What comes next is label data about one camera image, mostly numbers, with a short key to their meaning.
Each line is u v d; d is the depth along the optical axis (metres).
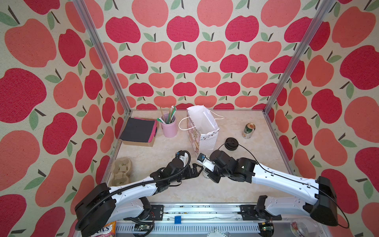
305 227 0.70
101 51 0.85
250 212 0.73
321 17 0.72
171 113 0.95
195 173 0.70
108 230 0.67
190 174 0.70
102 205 0.41
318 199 0.40
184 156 0.75
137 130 1.07
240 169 0.53
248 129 0.97
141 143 1.02
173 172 0.62
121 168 0.86
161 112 0.97
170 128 0.96
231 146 0.96
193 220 0.73
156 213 0.75
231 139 0.98
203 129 1.02
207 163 0.66
